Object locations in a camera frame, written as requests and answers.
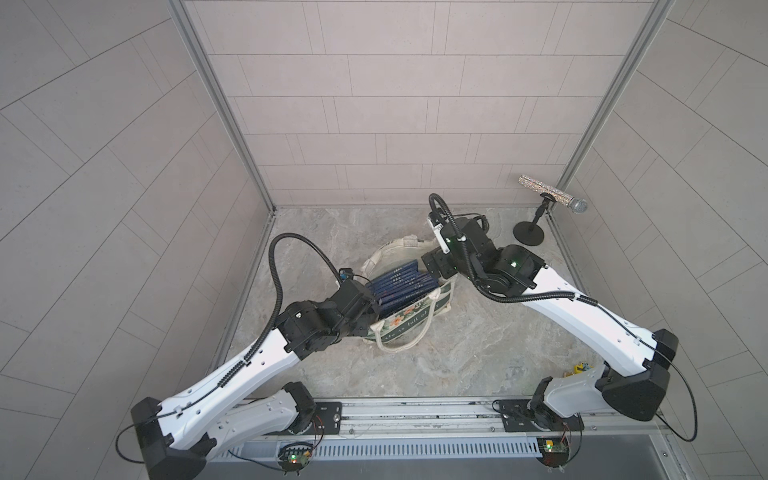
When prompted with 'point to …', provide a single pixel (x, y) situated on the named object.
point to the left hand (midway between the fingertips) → (368, 317)
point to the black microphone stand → (530, 233)
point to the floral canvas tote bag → (411, 299)
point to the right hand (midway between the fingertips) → (439, 246)
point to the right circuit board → (554, 450)
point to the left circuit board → (295, 456)
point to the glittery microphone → (575, 204)
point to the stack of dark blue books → (397, 287)
